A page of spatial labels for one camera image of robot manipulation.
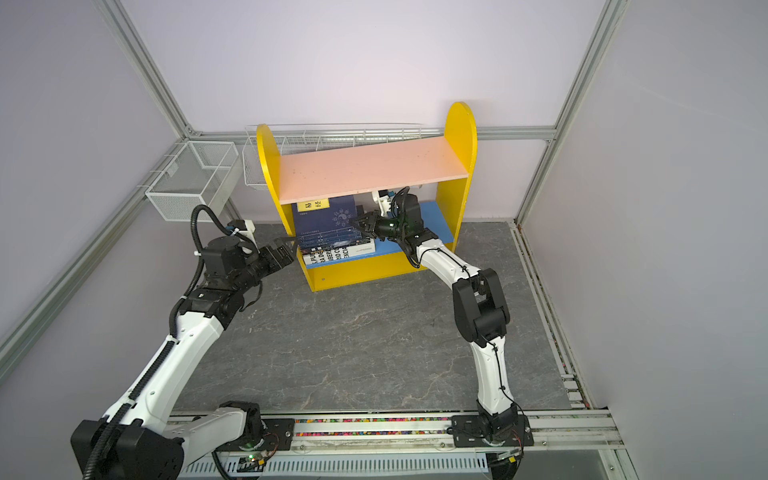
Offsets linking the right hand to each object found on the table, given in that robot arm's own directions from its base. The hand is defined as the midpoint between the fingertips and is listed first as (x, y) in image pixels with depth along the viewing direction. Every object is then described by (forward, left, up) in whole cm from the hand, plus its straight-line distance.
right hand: (348, 224), depth 85 cm
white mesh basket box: (+23, +53, +1) cm, 58 cm away
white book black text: (-4, +9, -9) cm, 13 cm away
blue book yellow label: (0, +6, +1) cm, 6 cm away
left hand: (-11, +14, +3) cm, 18 cm away
